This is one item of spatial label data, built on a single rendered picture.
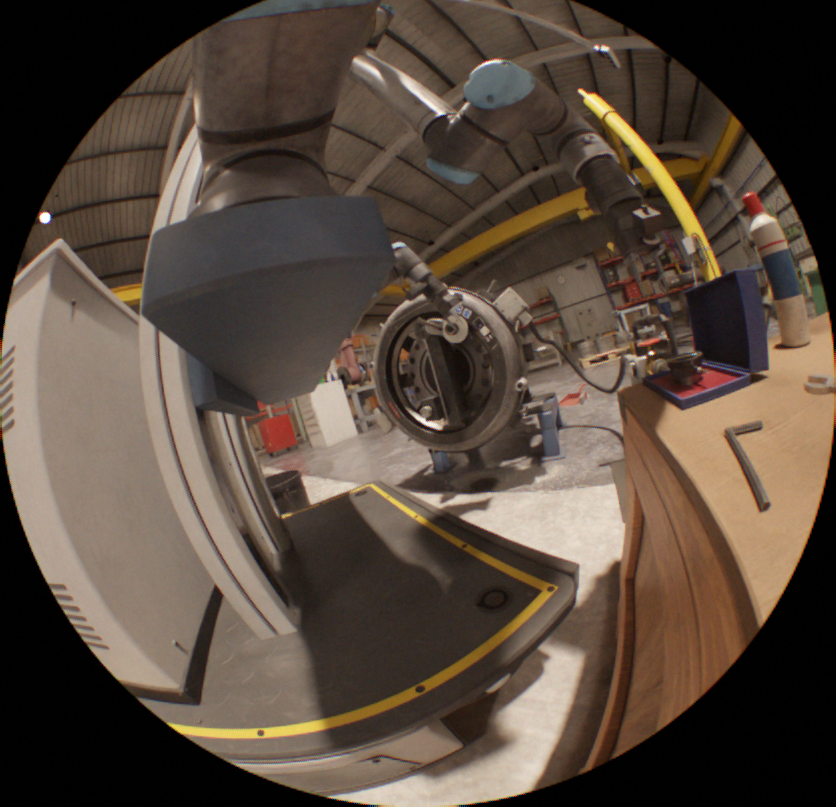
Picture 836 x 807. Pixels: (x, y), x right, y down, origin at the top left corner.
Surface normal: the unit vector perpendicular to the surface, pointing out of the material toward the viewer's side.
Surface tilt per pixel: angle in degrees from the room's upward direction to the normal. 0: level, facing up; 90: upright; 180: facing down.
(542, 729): 0
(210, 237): 90
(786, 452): 0
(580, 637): 0
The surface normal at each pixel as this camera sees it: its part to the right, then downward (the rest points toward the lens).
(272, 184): 0.47, -0.14
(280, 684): -0.29, -0.96
